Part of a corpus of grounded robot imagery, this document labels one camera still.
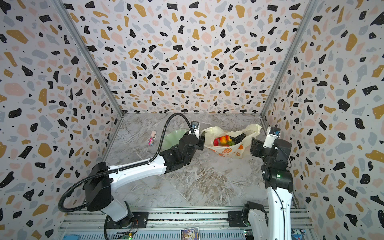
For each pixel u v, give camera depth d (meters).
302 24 0.77
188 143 0.55
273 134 0.59
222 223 0.73
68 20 0.73
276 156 0.50
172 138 1.04
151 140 1.03
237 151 0.88
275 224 0.40
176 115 0.55
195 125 0.64
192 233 0.69
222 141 1.01
